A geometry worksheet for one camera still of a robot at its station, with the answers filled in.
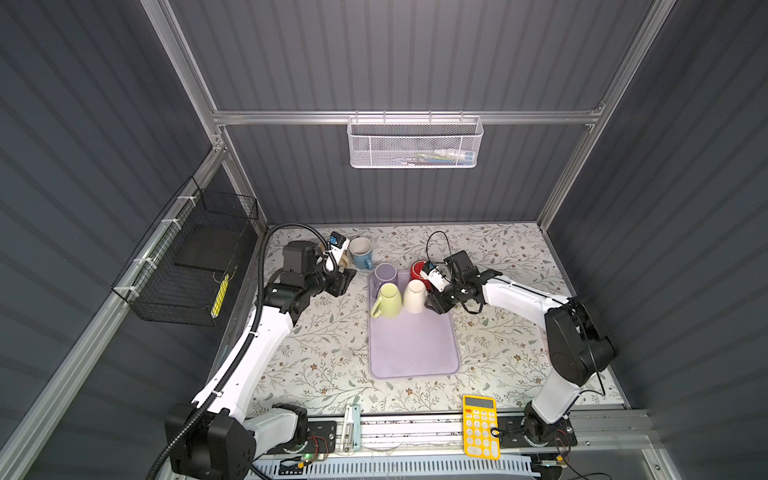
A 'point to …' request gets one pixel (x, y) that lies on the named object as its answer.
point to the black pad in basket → (211, 247)
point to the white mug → (414, 296)
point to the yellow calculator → (480, 416)
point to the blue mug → (360, 248)
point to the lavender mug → (384, 273)
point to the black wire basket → (180, 271)
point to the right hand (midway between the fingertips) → (436, 300)
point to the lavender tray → (411, 345)
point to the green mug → (389, 304)
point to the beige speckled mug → (345, 261)
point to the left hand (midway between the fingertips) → (343, 265)
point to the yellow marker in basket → (220, 296)
